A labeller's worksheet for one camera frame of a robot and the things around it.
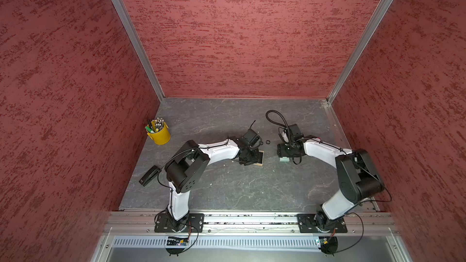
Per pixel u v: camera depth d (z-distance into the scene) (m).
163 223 0.73
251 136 0.74
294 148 0.70
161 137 0.94
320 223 0.66
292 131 0.76
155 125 0.88
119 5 0.78
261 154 0.92
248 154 0.77
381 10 0.79
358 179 0.47
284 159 0.90
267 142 1.00
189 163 0.53
